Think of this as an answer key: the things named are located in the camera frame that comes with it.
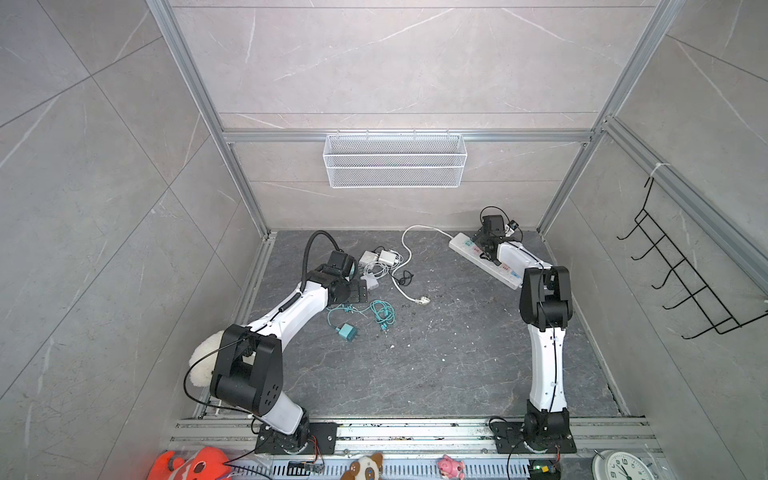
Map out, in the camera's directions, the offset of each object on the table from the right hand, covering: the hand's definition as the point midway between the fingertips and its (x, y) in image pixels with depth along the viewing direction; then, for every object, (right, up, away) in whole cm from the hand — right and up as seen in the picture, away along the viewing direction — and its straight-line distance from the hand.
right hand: (489, 241), depth 110 cm
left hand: (-49, -16, -20) cm, 55 cm away
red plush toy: (-77, -51, -46) cm, 103 cm away
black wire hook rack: (+30, -11, -44) cm, 55 cm away
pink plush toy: (-23, -55, -43) cm, 73 cm away
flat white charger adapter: (-44, -15, -9) cm, 47 cm away
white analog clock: (+16, -54, -43) cm, 71 cm away
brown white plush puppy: (-43, -54, -43) cm, 81 cm away
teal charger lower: (-50, -29, -20) cm, 61 cm away
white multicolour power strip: (-8, -2, +1) cm, 8 cm away
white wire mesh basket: (-37, +27, -9) cm, 47 cm away
